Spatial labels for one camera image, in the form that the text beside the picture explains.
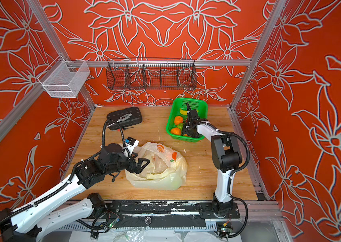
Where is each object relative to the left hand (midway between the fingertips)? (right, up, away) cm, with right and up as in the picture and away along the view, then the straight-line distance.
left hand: (144, 157), depth 71 cm
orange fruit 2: (+17, +11, +26) cm, 33 cm away
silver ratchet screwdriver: (-19, +20, +33) cm, 43 cm away
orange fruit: (+19, +18, +36) cm, 44 cm away
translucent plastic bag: (+11, -8, +7) cm, 15 cm away
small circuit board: (+38, -33, -2) cm, 50 cm away
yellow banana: (+24, +24, +43) cm, 55 cm away
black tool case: (-11, +19, +34) cm, 41 cm away
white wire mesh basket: (-54, +44, +21) cm, 73 cm away
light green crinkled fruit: (+20, +14, +29) cm, 38 cm away
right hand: (+23, +11, +28) cm, 38 cm away
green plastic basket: (+36, +29, +41) cm, 62 cm away
